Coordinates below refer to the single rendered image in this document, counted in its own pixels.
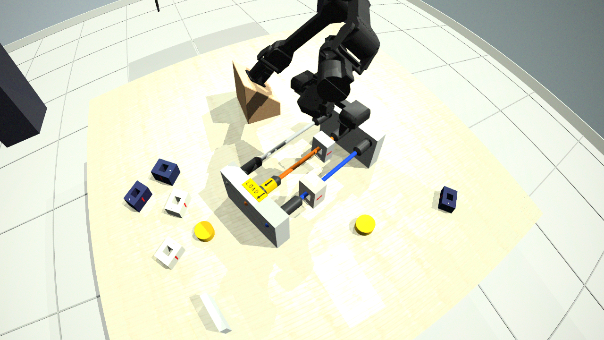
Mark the yellow cylinder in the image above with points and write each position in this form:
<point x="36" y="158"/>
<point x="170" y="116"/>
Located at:
<point x="364" y="225"/>
<point x="204" y="231"/>

